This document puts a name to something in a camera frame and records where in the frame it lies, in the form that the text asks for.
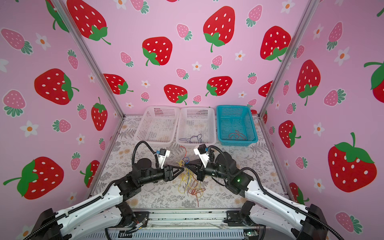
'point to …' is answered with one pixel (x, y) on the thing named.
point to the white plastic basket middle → (196, 126)
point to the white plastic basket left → (158, 125)
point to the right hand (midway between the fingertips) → (184, 165)
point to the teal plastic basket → (235, 125)
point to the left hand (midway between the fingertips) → (182, 169)
